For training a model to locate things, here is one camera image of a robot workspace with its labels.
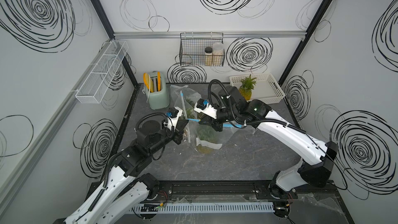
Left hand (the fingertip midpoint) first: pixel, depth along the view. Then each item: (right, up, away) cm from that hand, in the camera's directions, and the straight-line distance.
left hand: (185, 119), depth 65 cm
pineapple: (+9, -11, +8) cm, 17 cm away
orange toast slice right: (-20, +20, +31) cm, 42 cm away
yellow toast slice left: (-27, +20, +28) cm, 44 cm away
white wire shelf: (-45, +13, +6) cm, 47 cm away
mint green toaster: (-20, +9, +31) cm, 38 cm away
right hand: (+7, 0, +1) cm, 7 cm away
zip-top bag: (+18, -10, +12) cm, 24 cm away
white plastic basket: (+58, +16, +58) cm, 84 cm away
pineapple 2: (+36, +18, +31) cm, 51 cm away
